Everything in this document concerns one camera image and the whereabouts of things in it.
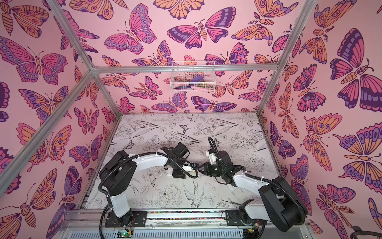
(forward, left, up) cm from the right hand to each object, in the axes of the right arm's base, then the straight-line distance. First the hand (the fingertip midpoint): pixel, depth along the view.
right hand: (198, 168), depth 83 cm
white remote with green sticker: (+1, +17, -7) cm, 19 cm away
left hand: (+2, +7, -7) cm, 10 cm away
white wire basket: (+51, +3, +26) cm, 57 cm away
